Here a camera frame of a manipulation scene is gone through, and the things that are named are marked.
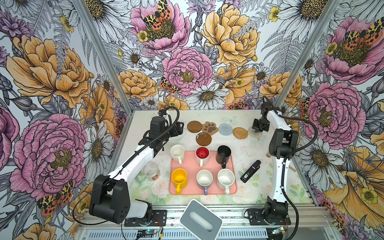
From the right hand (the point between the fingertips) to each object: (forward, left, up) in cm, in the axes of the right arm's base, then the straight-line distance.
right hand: (256, 132), depth 105 cm
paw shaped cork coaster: (+7, +31, -2) cm, 32 cm away
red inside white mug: (-16, +38, 0) cm, 41 cm away
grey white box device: (-52, +40, -1) cm, 65 cm away
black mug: (-17, +26, +1) cm, 31 cm away
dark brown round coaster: (+9, +43, -2) cm, 44 cm away
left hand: (-9, +52, +18) cm, 56 cm away
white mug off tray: (-15, +54, +1) cm, 56 cm away
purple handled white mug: (-30, +38, -1) cm, 48 cm away
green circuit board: (-55, +66, -2) cm, 86 cm away
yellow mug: (-30, +52, 0) cm, 60 cm away
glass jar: (-25, +69, -2) cm, 73 cm away
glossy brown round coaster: (-2, +37, -2) cm, 37 cm away
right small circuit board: (-56, +4, -3) cm, 56 cm away
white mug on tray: (-31, +26, 0) cm, 41 cm away
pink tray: (-31, +45, -1) cm, 54 cm away
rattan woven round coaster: (+2, +10, -2) cm, 10 cm away
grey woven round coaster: (+5, +21, -1) cm, 21 cm away
